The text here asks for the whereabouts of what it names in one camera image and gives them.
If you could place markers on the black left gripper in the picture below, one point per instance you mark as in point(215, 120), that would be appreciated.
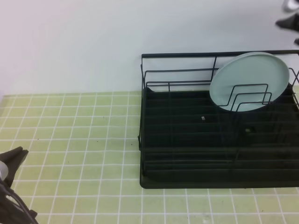
point(10, 161)

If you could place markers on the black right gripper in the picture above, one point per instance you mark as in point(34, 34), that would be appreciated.
point(292, 22)

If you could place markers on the black plastic drip tray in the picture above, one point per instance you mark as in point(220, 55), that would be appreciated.
point(187, 140)

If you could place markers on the light blue round plate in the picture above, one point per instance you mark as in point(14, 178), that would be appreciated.
point(249, 81)

